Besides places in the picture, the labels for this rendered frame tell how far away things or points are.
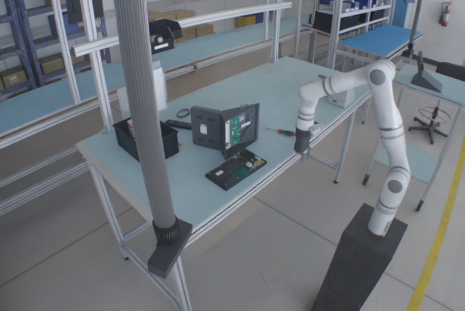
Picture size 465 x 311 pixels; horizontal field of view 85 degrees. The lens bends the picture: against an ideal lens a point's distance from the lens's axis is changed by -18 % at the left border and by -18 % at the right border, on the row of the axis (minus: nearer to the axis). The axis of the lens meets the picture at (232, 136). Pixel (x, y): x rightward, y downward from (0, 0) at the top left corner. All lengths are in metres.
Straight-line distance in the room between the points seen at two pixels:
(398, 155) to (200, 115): 0.87
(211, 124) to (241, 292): 1.17
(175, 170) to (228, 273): 1.03
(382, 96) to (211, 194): 0.75
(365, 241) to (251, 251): 1.12
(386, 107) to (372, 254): 0.63
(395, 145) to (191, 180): 0.83
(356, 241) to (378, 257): 0.12
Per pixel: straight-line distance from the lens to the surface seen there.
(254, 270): 2.20
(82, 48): 1.52
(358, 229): 1.41
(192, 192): 1.27
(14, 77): 4.60
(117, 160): 1.52
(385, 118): 1.12
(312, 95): 1.21
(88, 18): 1.56
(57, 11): 2.22
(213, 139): 1.46
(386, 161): 2.87
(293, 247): 2.35
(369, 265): 1.44
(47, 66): 4.68
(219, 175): 1.30
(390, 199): 1.27
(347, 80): 1.16
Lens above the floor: 1.86
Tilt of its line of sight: 33 degrees down
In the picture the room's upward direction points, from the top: straight up
